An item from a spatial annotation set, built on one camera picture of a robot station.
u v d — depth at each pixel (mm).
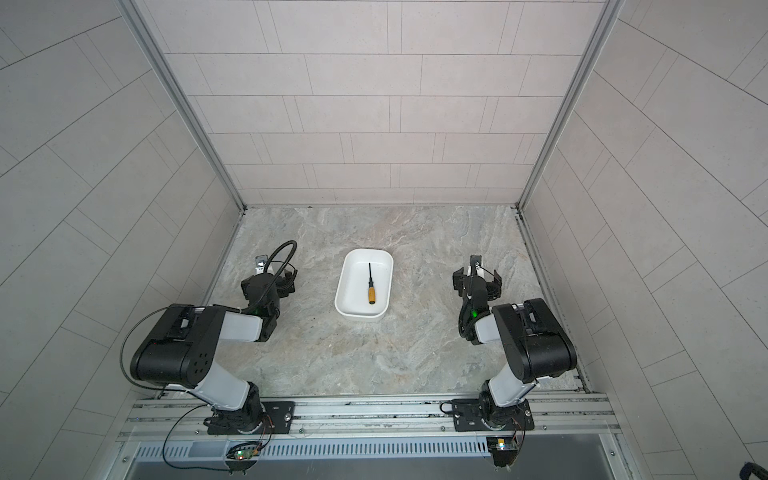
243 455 645
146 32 738
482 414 705
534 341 454
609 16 710
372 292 914
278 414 709
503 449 681
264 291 679
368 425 707
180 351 443
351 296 929
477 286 708
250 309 682
